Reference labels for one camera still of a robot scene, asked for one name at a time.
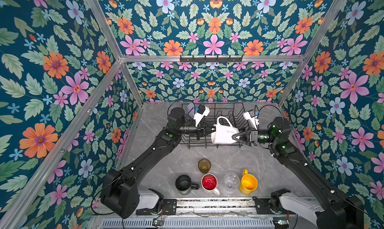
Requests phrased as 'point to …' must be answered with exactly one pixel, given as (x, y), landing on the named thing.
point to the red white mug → (209, 183)
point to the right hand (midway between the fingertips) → (233, 137)
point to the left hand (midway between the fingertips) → (218, 127)
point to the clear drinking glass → (231, 180)
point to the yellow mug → (248, 183)
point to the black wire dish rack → (233, 110)
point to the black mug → (183, 183)
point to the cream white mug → (238, 137)
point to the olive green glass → (204, 165)
